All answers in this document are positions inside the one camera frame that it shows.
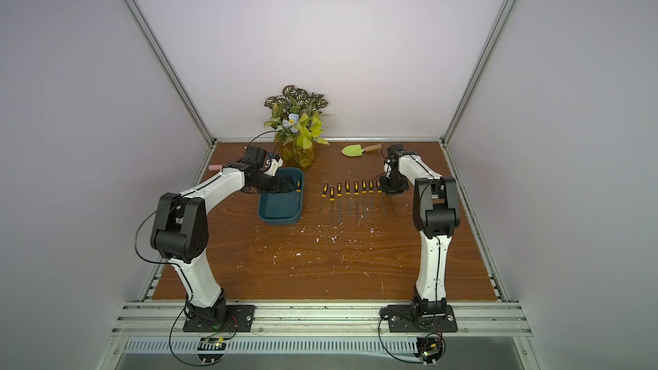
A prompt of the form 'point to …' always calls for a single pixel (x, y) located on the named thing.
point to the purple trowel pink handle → (215, 167)
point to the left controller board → (212, 343)
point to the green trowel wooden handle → (356, 150)
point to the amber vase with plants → (296, 117)
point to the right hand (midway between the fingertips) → (393, 186)
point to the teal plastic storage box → (285, 208)
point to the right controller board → (430, 349)
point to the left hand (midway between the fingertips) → (289, 185)
